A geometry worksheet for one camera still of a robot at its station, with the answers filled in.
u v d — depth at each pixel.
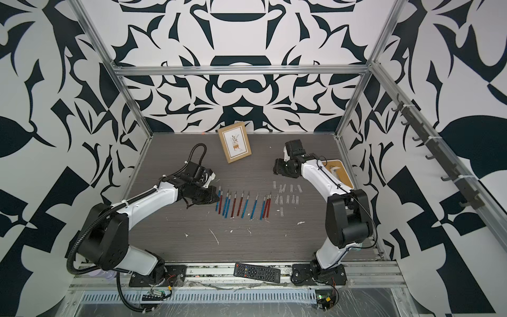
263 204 0.94
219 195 0.92
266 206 0.92
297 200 0.94
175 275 0.73
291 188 0.97
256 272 0.74
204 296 0.78
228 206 0.92
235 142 1.05
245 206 0.93
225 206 0.92
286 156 0.82
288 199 0.94
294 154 0.71
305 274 0.74
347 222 0.46
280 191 0.96
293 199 0.94
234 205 0.92
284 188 0.97
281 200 0.94
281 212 0.89
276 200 0.94
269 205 0.93
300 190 0.97
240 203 0.93
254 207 0.92
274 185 0.98
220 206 0.91
